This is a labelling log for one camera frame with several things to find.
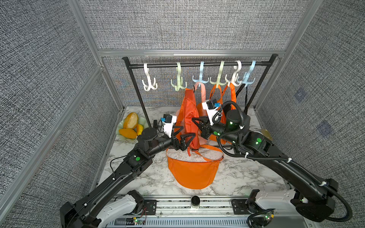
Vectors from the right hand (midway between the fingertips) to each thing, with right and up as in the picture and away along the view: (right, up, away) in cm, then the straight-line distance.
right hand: (194, 115), depth 58 cm
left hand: (-1, -7, +4) cm, 8 cm away
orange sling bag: (+4, -33, +23) cm, 41 cm away
